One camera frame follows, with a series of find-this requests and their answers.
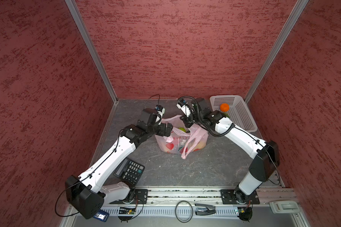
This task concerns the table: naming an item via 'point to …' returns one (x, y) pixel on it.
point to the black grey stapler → (202, 209)
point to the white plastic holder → (284, 206)
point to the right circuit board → (245, 213)
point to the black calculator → (130, 171)
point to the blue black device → (102, 215)
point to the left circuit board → (124, 210)
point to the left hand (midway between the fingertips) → (164, 128)
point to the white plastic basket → (239, 114)
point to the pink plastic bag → (183, 139)
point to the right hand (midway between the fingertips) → (181, 120)
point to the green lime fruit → (226, 115)
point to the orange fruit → (224, 107)
